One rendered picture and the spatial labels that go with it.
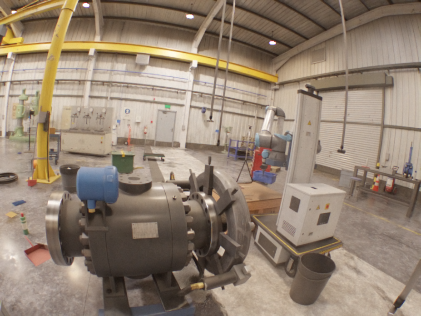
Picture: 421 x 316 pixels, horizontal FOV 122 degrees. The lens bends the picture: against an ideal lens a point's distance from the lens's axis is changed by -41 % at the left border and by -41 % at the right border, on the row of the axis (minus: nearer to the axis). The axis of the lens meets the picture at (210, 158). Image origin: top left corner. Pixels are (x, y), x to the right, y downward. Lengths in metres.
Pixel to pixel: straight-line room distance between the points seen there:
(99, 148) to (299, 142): 6.21
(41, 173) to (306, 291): 4.49
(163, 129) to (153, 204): 10.91
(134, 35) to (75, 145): 8.02
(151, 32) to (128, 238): 12.68
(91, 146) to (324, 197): 6.74
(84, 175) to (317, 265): 1.79
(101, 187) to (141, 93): 11.23
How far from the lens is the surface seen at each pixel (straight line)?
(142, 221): 1.00
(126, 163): 4.48
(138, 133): 11.88
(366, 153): 9.62
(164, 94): 12.04
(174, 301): 1.27
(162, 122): 11.86
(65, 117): 12.26
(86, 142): 7.24
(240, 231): 1.10
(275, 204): 2.75
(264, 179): 2.71
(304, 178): 2.22
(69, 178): 3.60
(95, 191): 0.86
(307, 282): 1.64
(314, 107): 2.22
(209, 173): 1.27
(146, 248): 1.02
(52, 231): 1.10
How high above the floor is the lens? 1.23
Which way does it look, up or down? 8 degrees down
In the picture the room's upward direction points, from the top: 7 degrees clockwise
